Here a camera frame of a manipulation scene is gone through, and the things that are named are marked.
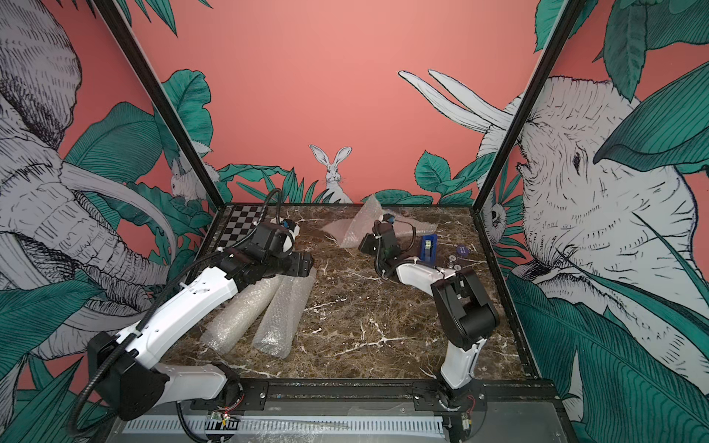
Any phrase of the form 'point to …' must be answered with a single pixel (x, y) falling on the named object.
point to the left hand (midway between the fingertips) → (302, 255)
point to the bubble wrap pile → (363, 223)
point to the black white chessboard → (243, 220)
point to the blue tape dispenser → (429, 248)
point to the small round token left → (452, 257)
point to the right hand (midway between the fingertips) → (359, 231)
